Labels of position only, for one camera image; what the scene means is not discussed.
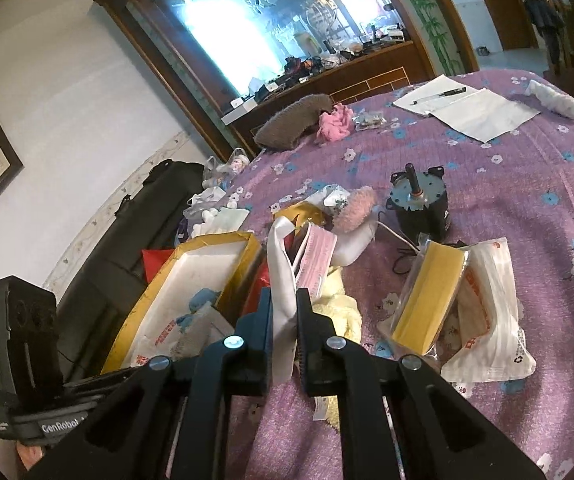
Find white plastic bag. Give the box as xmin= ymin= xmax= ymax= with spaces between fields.
xmin=182 ymin=185 xmax=228 ymax=238

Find purple floral tablecloth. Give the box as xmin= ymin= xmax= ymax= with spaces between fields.
xmin=217 ymin=69 xmax=574 ymax=480

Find white satin cloth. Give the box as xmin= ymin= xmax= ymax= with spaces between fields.
xmin=266 ymin=215 xmax=379 ymax=386

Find white paper sheet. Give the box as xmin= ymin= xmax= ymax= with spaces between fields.
xmin=392 ymin=75 xmax=480 ymax=117
xmin=434 ymin=89 xmax=540 ymax=143

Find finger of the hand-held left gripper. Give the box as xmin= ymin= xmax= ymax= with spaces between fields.
xmin=64 ymin=367 xmax=140 ymax=403

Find yellow cardboard box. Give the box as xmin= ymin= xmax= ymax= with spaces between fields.
xmin=101 ymin=231 xmax=264 ymax=376

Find pale yellow towel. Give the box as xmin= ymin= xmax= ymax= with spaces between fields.
xmin=312 ymin=265 xmax=363 ymax=351

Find pink fluffy cloth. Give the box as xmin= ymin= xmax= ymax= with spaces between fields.
xmin=317 ymin=102 xmax=354 ymax=143

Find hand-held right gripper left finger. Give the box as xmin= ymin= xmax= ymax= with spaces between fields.
xmin=24 ymin=287 xmax=274 ymax=480

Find white mask pack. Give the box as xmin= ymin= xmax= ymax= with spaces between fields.
xmin=212 ymin=207 xmax=250 ymax=236

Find small clear packet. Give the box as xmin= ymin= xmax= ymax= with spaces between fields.
xmin=353 ymin=110 xmax=388 ymax=131

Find grey cloth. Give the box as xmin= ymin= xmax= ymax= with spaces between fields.
xmin=172 ymin=317 xmax=218 ymax=358

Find wooden glass cabinet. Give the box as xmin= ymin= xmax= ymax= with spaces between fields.
xmin=93 ymin=0 xmax=478 ymax=156

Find white rolled cloth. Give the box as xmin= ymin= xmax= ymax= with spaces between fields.
xmin=524 ymin=79 xmax=574 ymax=123

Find black pen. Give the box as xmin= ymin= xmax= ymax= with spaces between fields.
xmin=409 ymin=87 xmax=468 ymax=106

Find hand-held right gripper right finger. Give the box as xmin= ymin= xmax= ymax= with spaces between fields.
xmin=295 ymin=287 xmax=550 ymax=480

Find brown wooden door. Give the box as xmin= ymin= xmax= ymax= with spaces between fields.
xmin=462 ymin=0 xmax=538 ymax=53

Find red foil bag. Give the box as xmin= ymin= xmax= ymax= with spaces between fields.
xmin=242 ymin=260 xmax=273 ymax=316

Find red plastic bag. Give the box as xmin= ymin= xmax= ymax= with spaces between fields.
xmin=141 ymin=247 xmax=178 ymax=286

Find black luggage bag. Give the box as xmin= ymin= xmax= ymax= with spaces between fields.
xmin=54 ymin=159 xmax=208 ymax=371

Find pink face mask pack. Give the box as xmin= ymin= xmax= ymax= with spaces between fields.
xmin=292 ymin=225 xmax=339 ymax=296

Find clear plastic bag with dolls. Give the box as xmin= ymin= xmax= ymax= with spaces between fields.
xmin=202 ymin=147 xmax=250 ymax=188

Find white cotton gloves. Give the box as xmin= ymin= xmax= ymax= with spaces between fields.
xmin=189 ymin=207 xmax=218 ymax=238

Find black electric motor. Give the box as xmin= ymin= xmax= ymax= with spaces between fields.
xmin=386 ymin=163 xmax=450 ymax=241

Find wooden sideboard with clutter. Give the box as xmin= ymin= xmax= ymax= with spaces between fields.
xmin=222 ymin=25 xmax=408 ymax=116

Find white plastic packet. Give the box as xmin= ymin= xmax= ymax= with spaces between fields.
xmin=440 ymin=239 xmax=538 ymax=383

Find blue cloth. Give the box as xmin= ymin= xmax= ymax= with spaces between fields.
xmin=174 ymin=287 xmax=220 ymax=328

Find pink plush pad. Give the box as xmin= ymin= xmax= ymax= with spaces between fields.
xmin=334 ymin=185 xmax=379 ymax=233

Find yellow sponge pack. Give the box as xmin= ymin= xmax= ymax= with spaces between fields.
xmin=377 ymin=240 xmax=470 ymax=356

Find white flat box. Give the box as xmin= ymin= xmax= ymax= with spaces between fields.
xmin=222 ymin=99 xmax=258 ymax=123

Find gold foil packet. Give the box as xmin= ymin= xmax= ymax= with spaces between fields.
xmin=273 ymin=202 xmax=328 ymax=233

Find brown knit cloth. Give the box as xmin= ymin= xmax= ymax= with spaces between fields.
xmin=253 ymin=93 xmax=335 ymax=150

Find white tissue pack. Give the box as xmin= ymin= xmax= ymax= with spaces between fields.
xmin=309 ymin=185 xmax=350 ymax=211

